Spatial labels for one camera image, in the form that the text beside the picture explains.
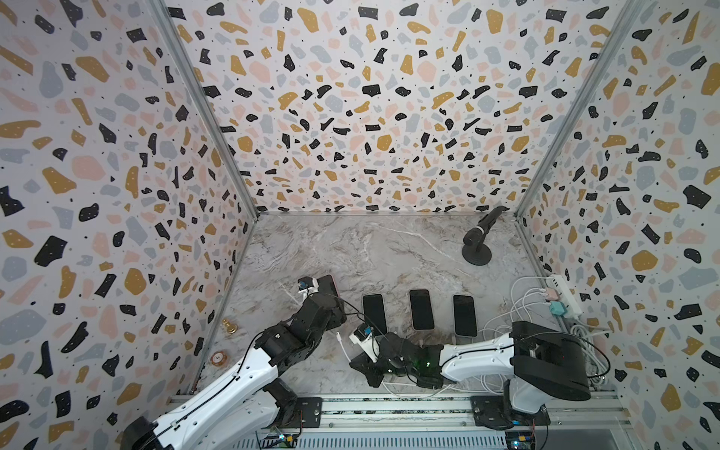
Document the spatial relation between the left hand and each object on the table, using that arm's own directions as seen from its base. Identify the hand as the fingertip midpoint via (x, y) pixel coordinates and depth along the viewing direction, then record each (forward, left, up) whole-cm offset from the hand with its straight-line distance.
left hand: (338, 305), depth 79 cm
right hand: (-15, -4, -7) cm, 17 cm away
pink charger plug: (+10, -72, -14) cm, 74 cm away
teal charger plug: (+5, -72, -15) cm, 74 cm away
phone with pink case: (+5, +4, +3) cm, 7 cm away
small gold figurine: (-1, +35, -13) cm, 37 cm away
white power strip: (+4, -75, -13) cm, 77 cm away
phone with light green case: (+3, -40, -15) cm, 43 cm away
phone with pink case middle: (+4, -26, -13) cm, 29 cm away
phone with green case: (+5, -10, -14) cm, 18 cm away
